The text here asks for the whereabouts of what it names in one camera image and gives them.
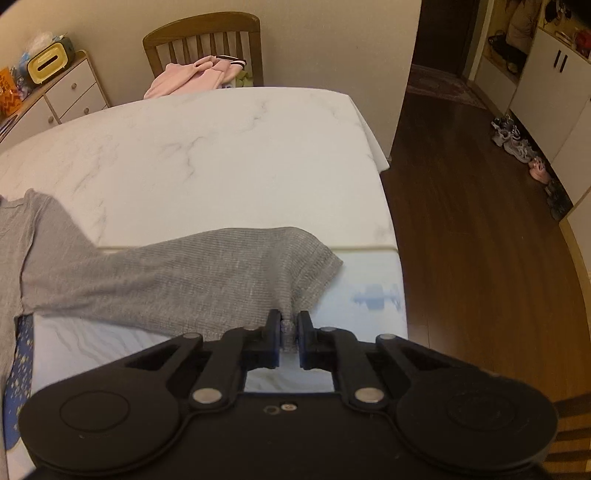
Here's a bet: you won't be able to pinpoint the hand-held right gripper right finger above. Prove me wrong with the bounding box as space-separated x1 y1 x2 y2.
298 311 462 411

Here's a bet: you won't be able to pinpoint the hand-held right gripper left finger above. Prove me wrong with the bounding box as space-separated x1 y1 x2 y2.
111 310 281 411

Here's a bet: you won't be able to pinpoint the grey knit shirt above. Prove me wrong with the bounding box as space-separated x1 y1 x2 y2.
0 188 345 384

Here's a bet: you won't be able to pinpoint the white marble print tablecloth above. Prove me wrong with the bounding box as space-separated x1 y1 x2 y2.
0 85 409 462

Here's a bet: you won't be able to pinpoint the blue patterned cloth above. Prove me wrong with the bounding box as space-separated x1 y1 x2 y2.
4 316 36 450

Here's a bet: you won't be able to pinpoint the pink garment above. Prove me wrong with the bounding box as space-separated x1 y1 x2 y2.
143 54 246 100

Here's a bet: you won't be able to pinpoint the patterned red rug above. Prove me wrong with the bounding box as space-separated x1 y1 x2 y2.
406 65 486 110

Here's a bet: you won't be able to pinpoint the pink shoe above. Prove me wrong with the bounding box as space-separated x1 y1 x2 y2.
529 157 551 183

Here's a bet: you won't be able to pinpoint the grey sneakers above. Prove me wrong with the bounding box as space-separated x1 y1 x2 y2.
492 115 536 163

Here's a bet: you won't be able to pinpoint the dark shoes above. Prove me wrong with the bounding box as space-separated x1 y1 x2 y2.
547 180 574 222

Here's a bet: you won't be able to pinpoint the white drawer sideboard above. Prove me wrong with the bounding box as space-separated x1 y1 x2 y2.
0 50 112 145

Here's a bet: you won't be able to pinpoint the wooden slat-back chair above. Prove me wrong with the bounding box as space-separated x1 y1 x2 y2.
142 12 264 100

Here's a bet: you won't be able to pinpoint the yellow tissue box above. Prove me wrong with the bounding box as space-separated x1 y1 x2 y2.
27 37 75 85

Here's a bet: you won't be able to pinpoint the orange snack bag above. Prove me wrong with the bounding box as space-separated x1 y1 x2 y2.
0 68 23 116

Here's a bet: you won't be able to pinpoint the blue snack packet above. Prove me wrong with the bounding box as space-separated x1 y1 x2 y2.
11 53 34 100

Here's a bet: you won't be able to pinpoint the white cabinet with black handles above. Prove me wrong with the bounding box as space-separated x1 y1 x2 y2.
508 28 591 164

